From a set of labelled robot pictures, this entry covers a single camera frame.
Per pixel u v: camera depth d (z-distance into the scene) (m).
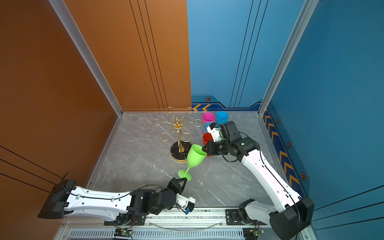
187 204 0.60
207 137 0.67
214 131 0.67
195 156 0.66
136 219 0.73
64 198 0.47
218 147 0.61
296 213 0.37
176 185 0.61
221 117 0.99
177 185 0.62
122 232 0.71
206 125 0.92
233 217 0.72
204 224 0.72
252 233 0.70
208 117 0.98
